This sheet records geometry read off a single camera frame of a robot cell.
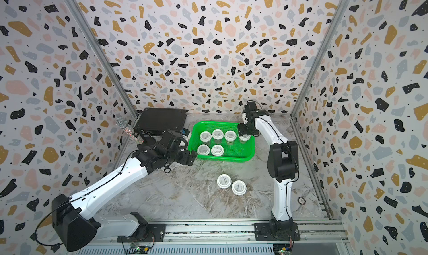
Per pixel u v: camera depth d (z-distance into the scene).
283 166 0.55
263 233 0.73
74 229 0.37
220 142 1.04
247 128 0.86
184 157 0.69
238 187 0.82
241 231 0.76
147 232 0.69
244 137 0.97
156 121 1.14
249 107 0.79
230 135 1.01
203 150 0.95
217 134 1.01
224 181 0.84
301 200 0.84
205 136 1.00
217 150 0.94
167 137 0.58
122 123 0.79
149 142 1.05
